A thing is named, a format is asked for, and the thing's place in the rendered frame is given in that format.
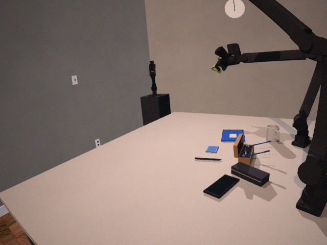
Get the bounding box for dark blue glasses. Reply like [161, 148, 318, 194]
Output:
[241, 140, 271, 157]

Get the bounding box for white mug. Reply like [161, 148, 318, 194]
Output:
[266, 125, 279, 142]

